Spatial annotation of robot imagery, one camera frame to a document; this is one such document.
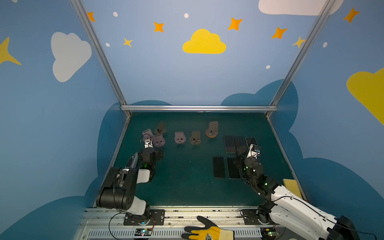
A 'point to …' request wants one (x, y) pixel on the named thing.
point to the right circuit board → (268, 233)
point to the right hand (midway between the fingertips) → (244, 151)
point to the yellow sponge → (292, 185)
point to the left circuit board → (143, 232)
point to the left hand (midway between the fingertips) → (154, 148)
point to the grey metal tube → (133, 162)
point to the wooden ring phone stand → (212, 131)
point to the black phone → (218, 167)
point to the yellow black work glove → (209, 231)
